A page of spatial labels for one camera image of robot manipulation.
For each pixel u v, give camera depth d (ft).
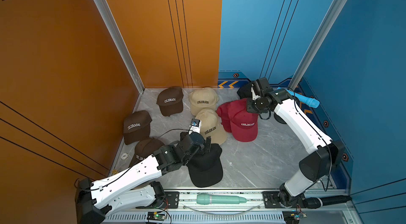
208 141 2.15
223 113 3.34
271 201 2.38
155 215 2.33
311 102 2.65
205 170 2.65
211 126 3.03
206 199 2.33
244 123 2.71
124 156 2.87
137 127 3.08
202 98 3.42
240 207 2.37
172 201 2.41
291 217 2.31
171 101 3.46
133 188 1.51
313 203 2.29
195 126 2.04
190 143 1.68
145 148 2.78
